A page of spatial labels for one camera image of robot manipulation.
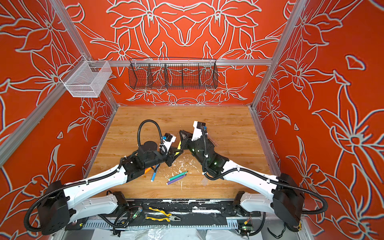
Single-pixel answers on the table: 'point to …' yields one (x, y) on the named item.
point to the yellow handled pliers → (169, 217)
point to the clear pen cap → (204, 181)
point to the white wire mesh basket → (86, 78)
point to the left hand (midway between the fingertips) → (181, 148)
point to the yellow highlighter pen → (178, 148)
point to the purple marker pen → (175, 180)
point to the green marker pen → (177, 175)
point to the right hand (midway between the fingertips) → (176, 132)
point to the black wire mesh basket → (164, 73)
